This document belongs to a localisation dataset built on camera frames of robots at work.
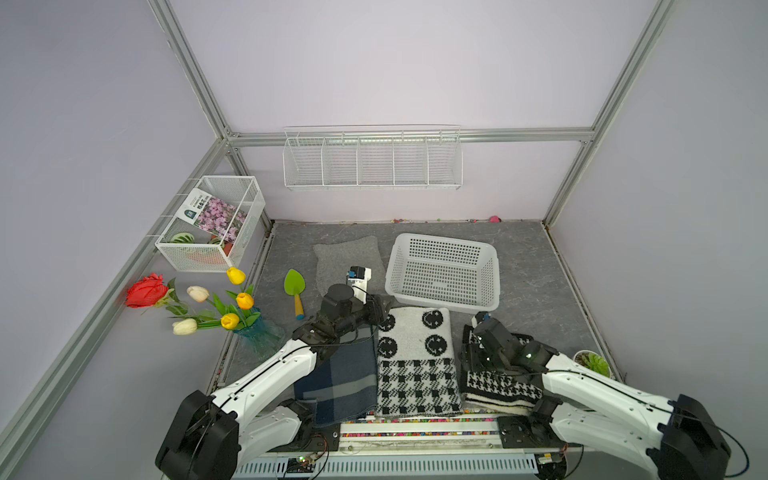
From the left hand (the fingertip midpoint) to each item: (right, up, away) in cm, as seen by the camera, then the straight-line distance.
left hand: (389, 300), depth 80 cm
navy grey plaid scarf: (-13, -22, +1) cm, 26 cm away
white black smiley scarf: (+7, -18, +2) cm, 20 cm away
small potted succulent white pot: (+52, -15, -5) cm, 54 cm away
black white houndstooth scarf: (+28, -24, -3) cm, 37 cm away
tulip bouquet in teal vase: (-35, -1, -11) cm, 36 cm away
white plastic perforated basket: (+12, +6, +26) cm, 29 cm away
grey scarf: (-20, +10, +26) cm, 34 cm away
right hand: (+22, -16, +4) cm, 27 cm away
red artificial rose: (-47, +5, -21) cm, 52 cm away
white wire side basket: (-49, +14, -9) cm, 52 cm away
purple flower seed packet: (-45, +23, -5) cm, 51 cm away
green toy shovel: (-33, +1, +23) cm, 40 cm away
